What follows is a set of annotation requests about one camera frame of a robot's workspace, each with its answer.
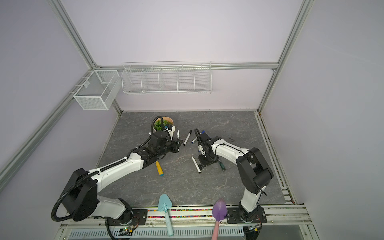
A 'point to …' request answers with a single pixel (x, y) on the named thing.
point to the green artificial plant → (157, 124)
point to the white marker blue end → (196, 137)
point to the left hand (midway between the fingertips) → (182, 142)
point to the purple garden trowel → (219, 213)
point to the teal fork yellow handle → (159, 169)
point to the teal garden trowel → (164, 204)
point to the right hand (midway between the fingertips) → (207, 163)
